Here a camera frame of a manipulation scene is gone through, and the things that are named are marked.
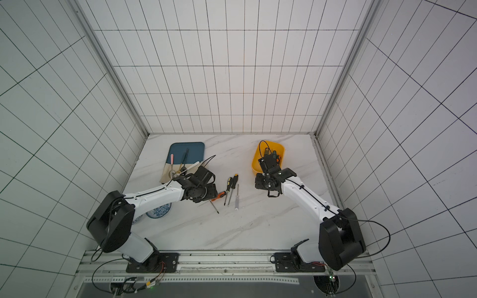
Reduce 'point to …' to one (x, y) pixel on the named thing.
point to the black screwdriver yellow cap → (233, 185)
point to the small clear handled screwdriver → (237, 199)
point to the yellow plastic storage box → (260, 153)
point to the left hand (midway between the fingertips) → (209, 197)
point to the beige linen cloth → (179, 169)
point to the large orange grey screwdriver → (212, 203)
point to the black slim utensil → (184, 168)
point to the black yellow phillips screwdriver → (228, 189)
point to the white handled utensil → (189, 167)
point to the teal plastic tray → (195, 153)
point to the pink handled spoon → (172, 173)
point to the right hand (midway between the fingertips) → (253, 182)
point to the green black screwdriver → (274, 154)
